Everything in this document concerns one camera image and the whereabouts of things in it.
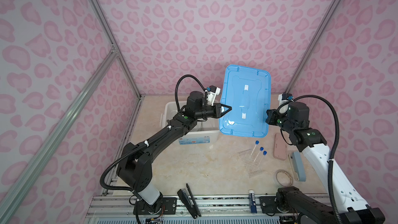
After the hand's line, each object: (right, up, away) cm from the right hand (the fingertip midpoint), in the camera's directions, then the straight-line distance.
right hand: (267, 109), depth 74 cm
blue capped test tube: (-2, -19, +1) cm, 19 cm away
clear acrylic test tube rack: (-3, -31, +12) cm, 34 cm away
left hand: (-17, +1, -3) cm, 17 cm away
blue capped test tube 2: (-1, -21, +1) cm, 21 cm away
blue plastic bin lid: (-9, +8, +1) cm, 12 cm away
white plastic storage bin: (-29, -12, +7) cm, 32 cm away
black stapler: (-38, -43, +1) cm, 58 cm away
